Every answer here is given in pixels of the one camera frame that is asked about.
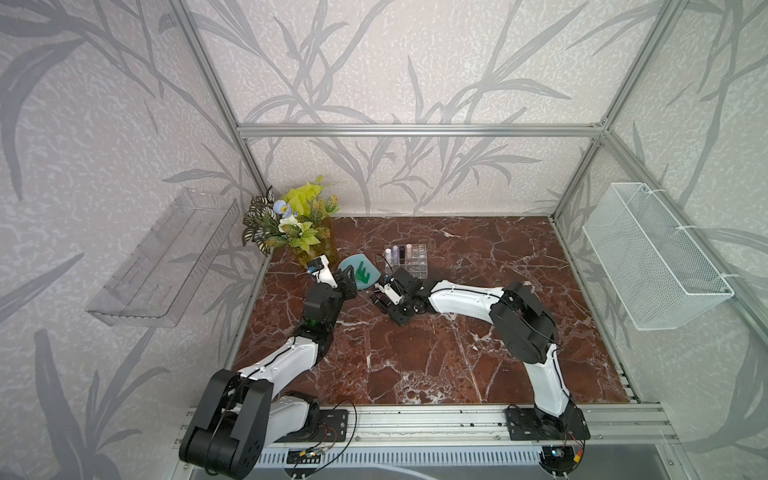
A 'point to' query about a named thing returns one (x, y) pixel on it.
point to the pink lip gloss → (409, 252)
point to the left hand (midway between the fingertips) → (349, 267)
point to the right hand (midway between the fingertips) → (395, 309)
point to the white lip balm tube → (388, 257)
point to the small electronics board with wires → (302, 457)
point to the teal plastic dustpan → (355, 260)
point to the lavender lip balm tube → (395, 255)
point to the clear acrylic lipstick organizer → (419, 265)
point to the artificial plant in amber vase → (300, 221)
